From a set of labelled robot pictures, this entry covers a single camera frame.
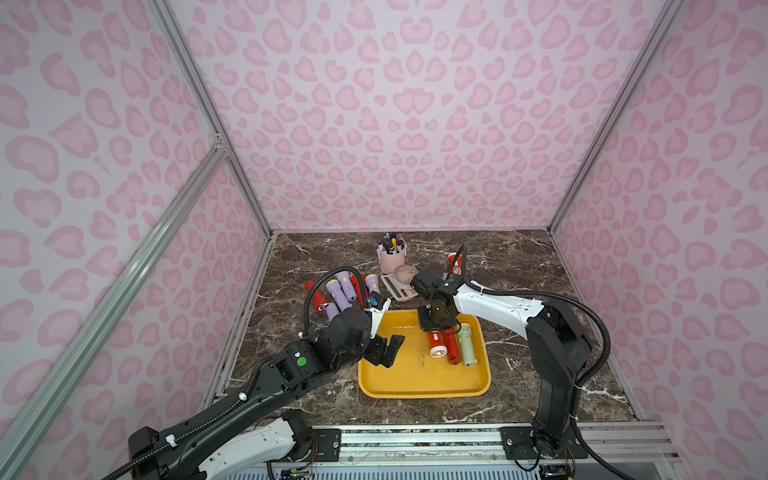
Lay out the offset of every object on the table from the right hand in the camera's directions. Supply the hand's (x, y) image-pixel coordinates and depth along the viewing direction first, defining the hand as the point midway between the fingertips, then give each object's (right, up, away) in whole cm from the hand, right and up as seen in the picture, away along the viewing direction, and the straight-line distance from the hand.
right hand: (429, 326), depth 90 cm
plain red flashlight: (+7, -5, -2) cm, 9 cm away
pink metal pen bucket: (-11, +18, +14) cm, 26 cm away
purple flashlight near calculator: (-18, +12, +11) cm, 24 cm away
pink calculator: (-8, +9, +8) cm, 15 cm away
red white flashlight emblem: (+2, -4, -6) cm, 7 cm away
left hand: (-11, +3, -19) cm, 22 cm away
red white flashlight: (+12, +17, +15) cm, 25 cm away
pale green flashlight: (+11, -3, -2) cm, 11 cm away
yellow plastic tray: (-4, -13, -4) cm, 14 cm away
